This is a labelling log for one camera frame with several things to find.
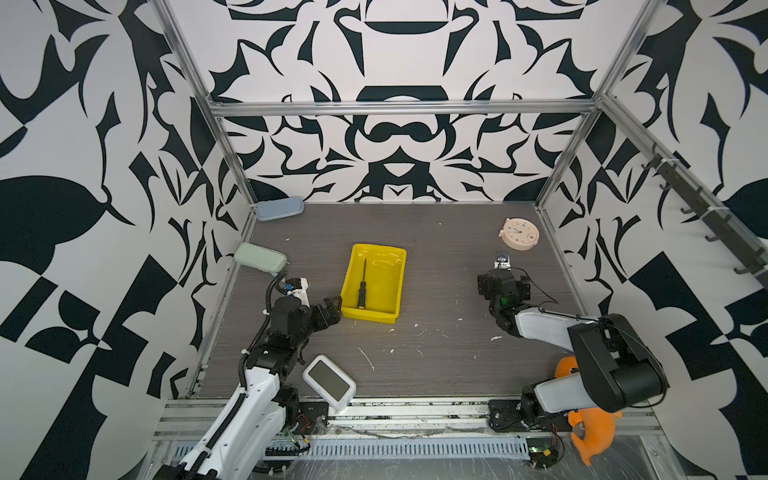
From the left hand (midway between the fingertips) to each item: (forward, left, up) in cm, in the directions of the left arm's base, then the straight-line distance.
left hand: (329, 297), depth 83 cm
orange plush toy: (-31, -64, -6) cm, 71 cm away
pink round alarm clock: (+28, -64, -9) cm, 70 cm away
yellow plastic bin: (+10, -15, -9) cm, 20 cm away
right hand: (+8, -52, -3) cm, 53 cm away
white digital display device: (-20, -1, -7) cm, 21 cm away
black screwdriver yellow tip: (+5, -8, -9) cm, 13 cm away
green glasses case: (+20, +26, -9) cm, 34 cm away
